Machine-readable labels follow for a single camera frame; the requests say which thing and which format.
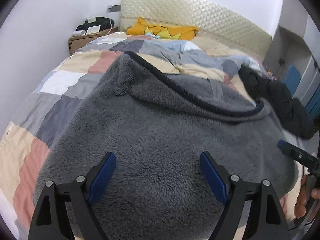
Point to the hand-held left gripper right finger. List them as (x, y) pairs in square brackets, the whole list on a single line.
[(212, 177)]

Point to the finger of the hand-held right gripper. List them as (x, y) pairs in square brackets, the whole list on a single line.
[(291, 151)]

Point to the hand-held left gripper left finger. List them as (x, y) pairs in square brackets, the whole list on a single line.
[(103, 177)]

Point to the grey fleece jacket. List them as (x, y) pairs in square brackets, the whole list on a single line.
[(150, 135)]

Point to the person's right hand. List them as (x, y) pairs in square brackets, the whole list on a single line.
[(300, 200)]

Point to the black garment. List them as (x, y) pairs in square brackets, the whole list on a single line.
[(277, 97)]

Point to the blue hanging garment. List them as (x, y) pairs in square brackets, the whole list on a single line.
[(314, 100)]

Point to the row of small bottles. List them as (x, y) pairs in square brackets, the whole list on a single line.
[(272, 73)]

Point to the white bed sheet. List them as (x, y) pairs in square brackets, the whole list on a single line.
[(6, 217)]

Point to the patchwork duvet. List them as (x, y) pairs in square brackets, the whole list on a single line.
[(62, 80)]

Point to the grey wardrobe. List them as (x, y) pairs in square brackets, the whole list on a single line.
[(295, 42)]

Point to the cardboard box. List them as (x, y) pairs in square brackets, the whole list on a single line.
[(82, 42)]

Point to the white roll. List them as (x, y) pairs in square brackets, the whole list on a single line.
[(78, 33)]

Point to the white flat box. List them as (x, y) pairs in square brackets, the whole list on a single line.
[(93, 29)]

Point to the yellow pillow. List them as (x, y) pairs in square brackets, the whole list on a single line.
[(140, 28)]

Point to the black bag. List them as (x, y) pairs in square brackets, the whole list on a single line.
[(102, 22)]

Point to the white charger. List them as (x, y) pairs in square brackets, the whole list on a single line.
[(91, 19)]

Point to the cream quilted headboard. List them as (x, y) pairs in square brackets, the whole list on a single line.
[(200, 15)]

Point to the grey wall socket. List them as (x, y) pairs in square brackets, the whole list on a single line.
[(113, 8)]

